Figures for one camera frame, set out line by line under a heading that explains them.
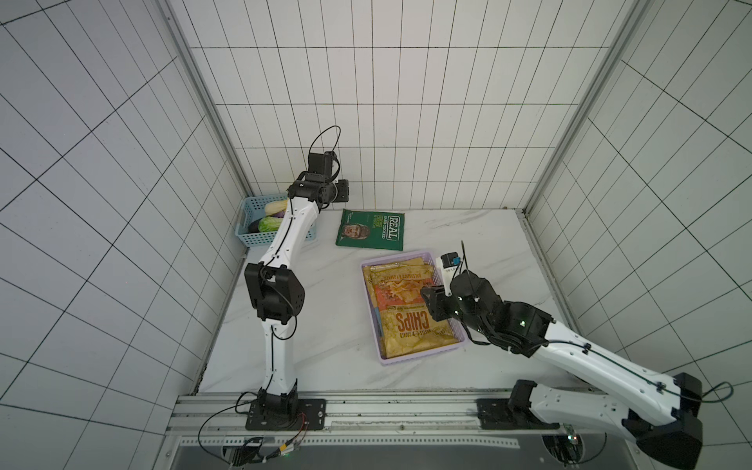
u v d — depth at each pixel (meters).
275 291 0.56
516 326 0.48
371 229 1.14
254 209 1.18
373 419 0.73
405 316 0.84
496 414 0.72
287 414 0.65
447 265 0.61
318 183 0.70
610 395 0.43
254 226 1.10
